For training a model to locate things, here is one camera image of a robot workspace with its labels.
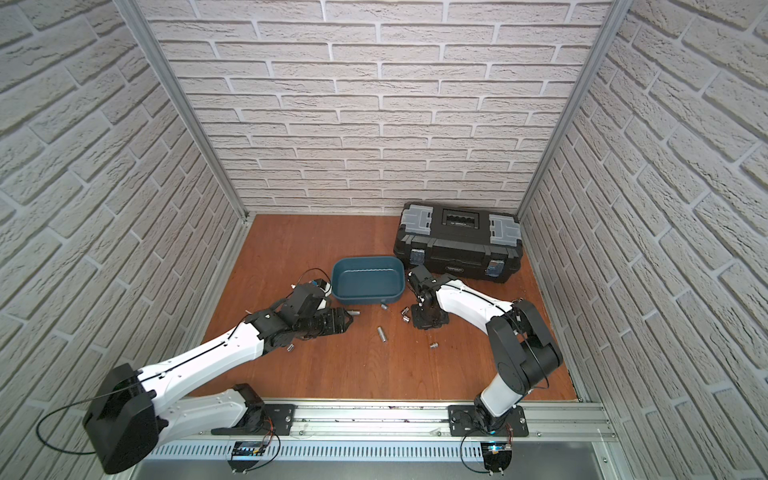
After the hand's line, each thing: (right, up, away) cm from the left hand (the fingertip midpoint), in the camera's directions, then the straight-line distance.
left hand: (348, 317), depth 81 cm
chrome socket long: (-1, -1, +11) cm, 11 cm away
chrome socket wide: (+17, -3, +10) cm, 20 cm away
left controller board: (-24, -31, -9) cm, 40 cm away
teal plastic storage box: (+4, +8, +21) cm, 22 cm away
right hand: (+23, -4, +8) cm, 25 cm away
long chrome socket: (+9, -7, +6) cm, 13 cm away
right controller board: (+38, -31, -10) cm, 50 cm away
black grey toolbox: (+35, +21, +9) cm, 42 cm away
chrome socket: (+10, 0, +13) cm, 16 cm away
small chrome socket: (+25, -9, +4) cm, 27 cm away
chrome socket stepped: (+16, -1, +11) cm, 20 cm away
